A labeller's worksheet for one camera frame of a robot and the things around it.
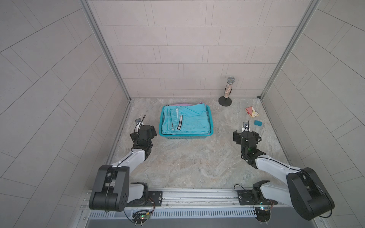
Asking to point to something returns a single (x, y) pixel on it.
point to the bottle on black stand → (225, 100)
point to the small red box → (252, 111)
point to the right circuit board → (263, 213)
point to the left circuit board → (140, 216)
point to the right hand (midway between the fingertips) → (242, 129)
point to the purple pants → (184, 104)
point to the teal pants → (191, 119)
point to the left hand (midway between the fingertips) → (145, 126)
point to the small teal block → (258, 123)
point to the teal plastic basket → (202, 136)
